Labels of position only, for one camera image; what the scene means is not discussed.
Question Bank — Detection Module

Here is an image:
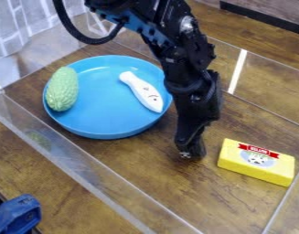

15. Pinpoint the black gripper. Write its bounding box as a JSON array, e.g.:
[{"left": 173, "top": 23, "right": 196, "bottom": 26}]
[{"left": 165, "top": 69, "right": 222, "bottom": 159}]

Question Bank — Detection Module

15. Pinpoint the yellow butter brick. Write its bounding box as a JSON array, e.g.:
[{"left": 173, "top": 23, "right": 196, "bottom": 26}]
[{"left": 218, "top": 138, "right": 296, "bottom": 186}]

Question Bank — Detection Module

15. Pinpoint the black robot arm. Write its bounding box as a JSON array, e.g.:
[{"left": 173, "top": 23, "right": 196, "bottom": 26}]
[{"left": 85, "top": 0, "right": 222, "bottom": 159}]

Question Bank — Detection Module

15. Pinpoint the blue round tray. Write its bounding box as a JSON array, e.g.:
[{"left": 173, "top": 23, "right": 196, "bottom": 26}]
[{"left": 45, "top": 55, "right": 173, "bottom": 140}]

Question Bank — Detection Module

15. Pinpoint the white toy fish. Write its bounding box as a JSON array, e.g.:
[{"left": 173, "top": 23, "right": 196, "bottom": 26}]
[{"left": 119, "top": 71, "right": 165, "bottom": 113}]

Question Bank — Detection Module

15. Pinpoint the green bitter gourd toy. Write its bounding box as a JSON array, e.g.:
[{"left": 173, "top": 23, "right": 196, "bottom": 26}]
[{"left": 46, "top": 67, "right": 79, "bottom": 112}]

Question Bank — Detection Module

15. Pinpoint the blue clamp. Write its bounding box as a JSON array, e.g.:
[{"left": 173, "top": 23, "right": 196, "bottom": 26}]
[{"left": 0, "top": 194, "right": 42, "bottom": 234}]

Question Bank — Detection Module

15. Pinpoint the black cable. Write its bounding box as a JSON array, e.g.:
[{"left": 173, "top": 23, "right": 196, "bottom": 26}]
[{"left": 51, "top": 0, "right": 129, "bottom": 46}]

